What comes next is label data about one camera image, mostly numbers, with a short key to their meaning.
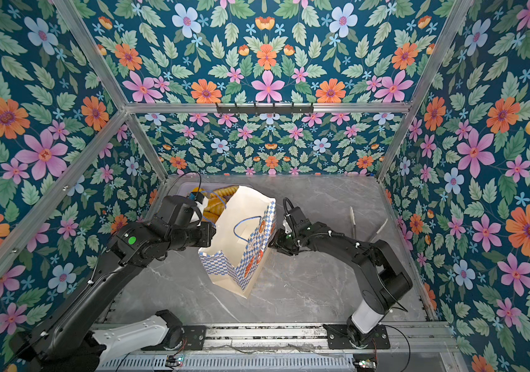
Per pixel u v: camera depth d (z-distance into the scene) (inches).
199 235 23.1
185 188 44.6
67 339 14.6
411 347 26.6
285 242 31.0
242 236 26.2
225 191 42.3
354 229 38.5
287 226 29.3
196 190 41.5
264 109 36.0
